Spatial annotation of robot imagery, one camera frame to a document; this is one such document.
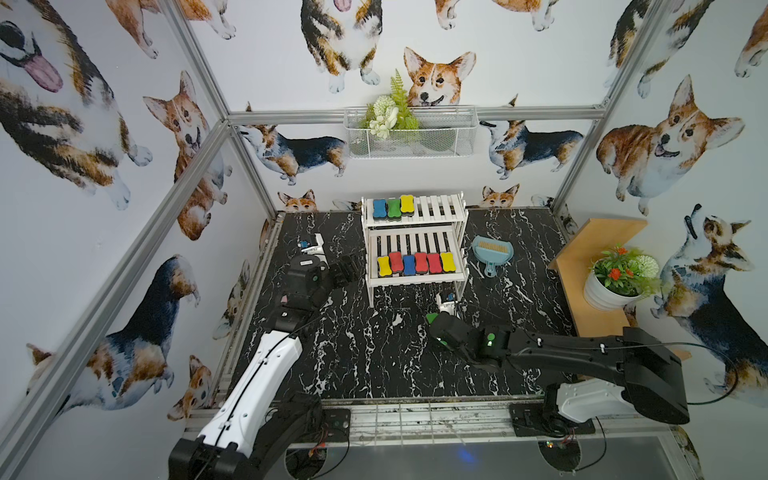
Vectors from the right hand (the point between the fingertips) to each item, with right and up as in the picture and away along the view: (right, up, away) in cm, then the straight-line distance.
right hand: (435, 318), depth 82 cm
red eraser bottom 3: (+1, +14, +8) cm, 16 cm away
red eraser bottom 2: (-3, +14, +8) cm, 17 cm away
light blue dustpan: (+24, +17, +28) cm, 40 cm away
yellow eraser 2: (-14, +13, +6) cm, 20 cm away
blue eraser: (-15, +30, +1) cm, 34 cm away
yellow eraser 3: (+5, +15, +8) cm, 17 cm away
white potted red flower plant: (+46, +11, -6) cm, 48 cm away
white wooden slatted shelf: (-3, +19, +13) cm, 23 cm away
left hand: (-25, +19, -3) cm, 31 cm away
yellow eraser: (-8, +32, +3) cm, 33 cm away
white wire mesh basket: (+4, +55, +11) cm, 56 cm away
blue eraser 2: (-7, +14, +5) cm, 17 cm away
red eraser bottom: (-11, +15, +7) cm, 20 cm away
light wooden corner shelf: (+47, +13, +16) cm, 51 cm away
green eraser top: (-11, +30, +1) cm, 32 cm away
